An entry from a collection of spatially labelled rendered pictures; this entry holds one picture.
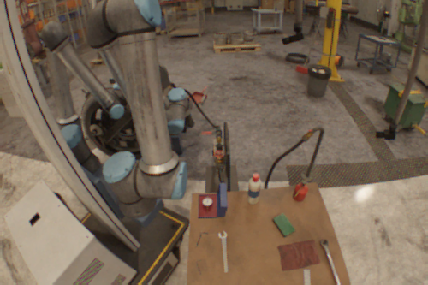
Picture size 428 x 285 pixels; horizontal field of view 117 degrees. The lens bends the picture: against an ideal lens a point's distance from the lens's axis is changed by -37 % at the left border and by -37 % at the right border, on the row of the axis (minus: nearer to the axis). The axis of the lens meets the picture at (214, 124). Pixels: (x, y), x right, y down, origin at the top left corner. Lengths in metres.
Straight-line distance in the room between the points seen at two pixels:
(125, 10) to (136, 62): 0.15
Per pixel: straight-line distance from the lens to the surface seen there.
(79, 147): 1.21
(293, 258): 1.13
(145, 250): 1.36
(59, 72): 1.25
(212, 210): 1.22
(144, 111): 0.64
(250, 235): 1.16
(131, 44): 0.60
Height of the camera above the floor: 1.53
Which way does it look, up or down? 36 degrees down
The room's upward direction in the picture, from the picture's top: 5 degrees counter-clockwise
